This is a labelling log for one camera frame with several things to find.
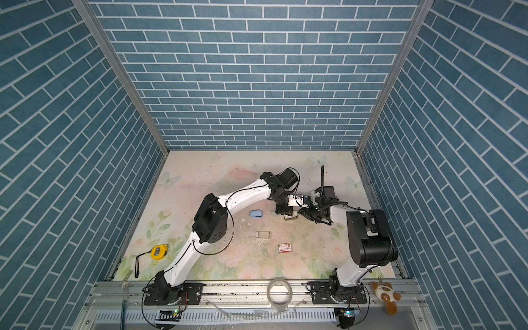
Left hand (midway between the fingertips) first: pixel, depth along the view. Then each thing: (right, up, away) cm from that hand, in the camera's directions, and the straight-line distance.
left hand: (291, 210), depth 92 cm
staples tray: (-12, -10, -3) cm, 16 cm away
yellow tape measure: (-55, -15, -10) cm, 57 cm away
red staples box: (-3, -14, -8) cm, 16 cm away
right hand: (+4, 0, +3) cm, 5 cm away
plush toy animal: (+32, -26, -20) cm, 45 cm away
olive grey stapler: (-1, -3, -1) cm, 4 cm away
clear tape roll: (-5, -29, -22) cm, 37 cm away
